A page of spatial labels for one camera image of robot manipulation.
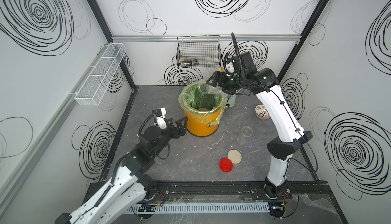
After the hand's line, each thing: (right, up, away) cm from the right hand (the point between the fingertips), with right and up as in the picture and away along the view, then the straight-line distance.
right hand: (212, 84), depth 68 cm
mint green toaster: (+15, -8, +32) cm, 36 cm away
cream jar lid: (+14, -39, +17) cm, 45 cm away
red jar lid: (+9, -43, +15) cm, 46 cm away
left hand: (-15, -16, +1) cm, 21 cm away
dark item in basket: (-12, +14, +19) cm, 27 cm away
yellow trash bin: (-4, -20, +13) cm, 24 cm away
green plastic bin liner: (-2, -8, +29) cm, 30 cm away
